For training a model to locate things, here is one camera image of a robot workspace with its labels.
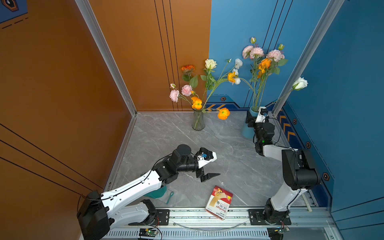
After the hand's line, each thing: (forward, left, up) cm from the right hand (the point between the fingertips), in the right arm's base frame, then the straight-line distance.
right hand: (254, 110), depth 88 cm
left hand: (-33, +25, -1) cm, 41 cm away
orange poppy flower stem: (-13, +21, +10) cm, 26 cm away
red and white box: (-46, +23, -20) cm, 55 cm away
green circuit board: (-57, +58, -25) cm, 85 cm away
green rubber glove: (-40, +53, -24) cm, 71 cm away
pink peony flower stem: (+10, +40, +8) cm, 42 cm away
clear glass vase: (+4, +34, -14) cm, 37 cm away
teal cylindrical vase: (-5, +1, -15) cm, 16 cm away
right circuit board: (-58, -3, -26) cm, 63 cm away
